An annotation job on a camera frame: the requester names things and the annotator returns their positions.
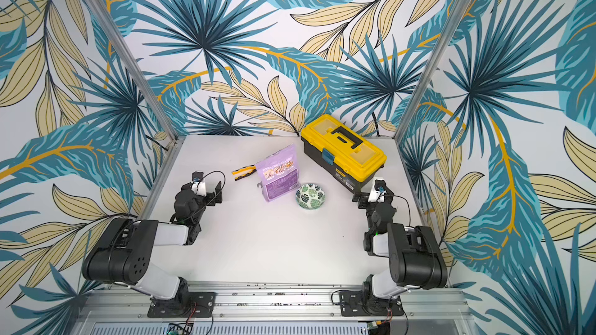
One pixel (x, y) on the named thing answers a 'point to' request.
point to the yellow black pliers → (244, 171)
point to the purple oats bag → (278, 174)
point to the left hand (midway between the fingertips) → (208, 182)
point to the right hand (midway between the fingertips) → (357, 182)
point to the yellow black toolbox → (340, 153)
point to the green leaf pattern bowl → (310, 196)
